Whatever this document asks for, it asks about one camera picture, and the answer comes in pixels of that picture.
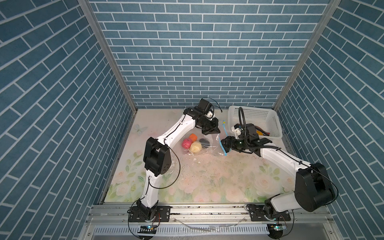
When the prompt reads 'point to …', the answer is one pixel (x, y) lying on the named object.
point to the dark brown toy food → (204, 142)
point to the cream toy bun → (195, 147)
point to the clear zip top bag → (215, 146)
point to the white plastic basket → (265, 117)
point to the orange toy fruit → (193, 137)
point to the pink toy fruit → (186, 143)
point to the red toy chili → (257, 127)
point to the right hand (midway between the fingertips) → (223, 142)
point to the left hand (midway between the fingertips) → (221, 131)
